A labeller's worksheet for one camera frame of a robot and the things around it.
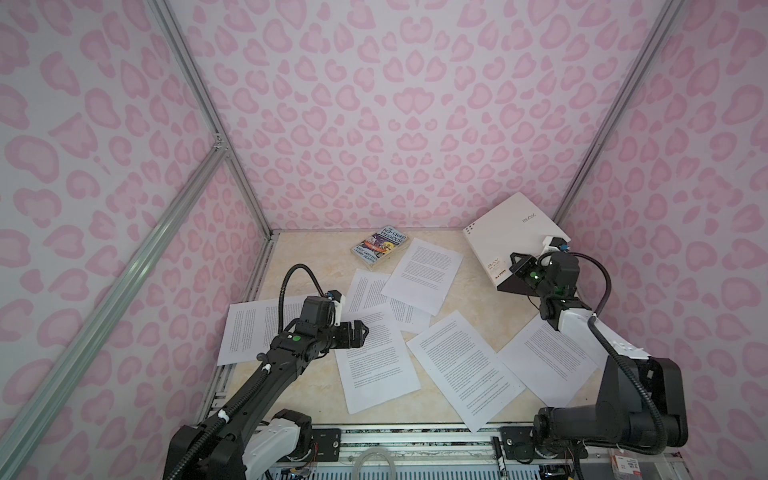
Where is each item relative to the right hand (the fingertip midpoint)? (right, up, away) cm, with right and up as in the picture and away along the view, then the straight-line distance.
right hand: (512, 251), depth 85 cm
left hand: (-44, -21, -2) cm, 49 cm away
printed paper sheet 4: (-23, -9, +22) cm, 33 cm away
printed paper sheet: (-80, -24, +10) cm, 84 cm away
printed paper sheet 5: (-11, -35, -1) cm, 37 cm away
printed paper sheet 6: (+12, -32, +2) cm, 34 cm away
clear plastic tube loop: (-40, -47, -16) cm, 64 cm away
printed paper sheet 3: (-43, -15, +15) cm, 48 cm away
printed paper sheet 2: (-38, -34, +1) cm, 51 cm away
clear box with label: (+19, -50, -17) cm, 56 cm away
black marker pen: (-9, -49, -15) cm, 52 cm away
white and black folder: (+9, +9, +20) cm, 23 cm away
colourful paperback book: (-40, +1, +27) cm, 49 cm away
